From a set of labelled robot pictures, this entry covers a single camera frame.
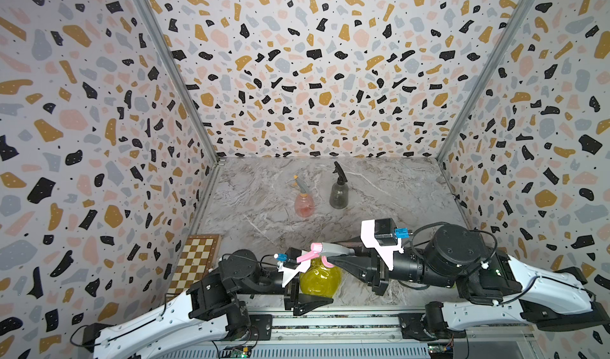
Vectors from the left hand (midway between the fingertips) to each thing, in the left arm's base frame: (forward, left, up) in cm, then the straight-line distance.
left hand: (330, 281), depth 51 cm
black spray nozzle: (+42, -7, -15) cm, 45 cm away
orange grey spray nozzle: (+39, +8, -16) cm, 43 cm away
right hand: (+1, 0, +13) cm, 13 cm away
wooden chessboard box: (+20, +46, -30) cm, 58 cm away
